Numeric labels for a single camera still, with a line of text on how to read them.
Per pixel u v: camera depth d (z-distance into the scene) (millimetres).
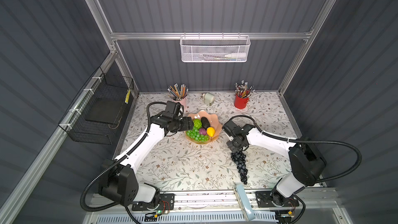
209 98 1101
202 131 923
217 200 757
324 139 806
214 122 985
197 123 942
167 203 722
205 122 967
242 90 987
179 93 1057
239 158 823
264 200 731
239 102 1136
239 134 644
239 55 866
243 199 721
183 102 1039
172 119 627
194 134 892
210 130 936
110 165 419
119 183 406
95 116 694
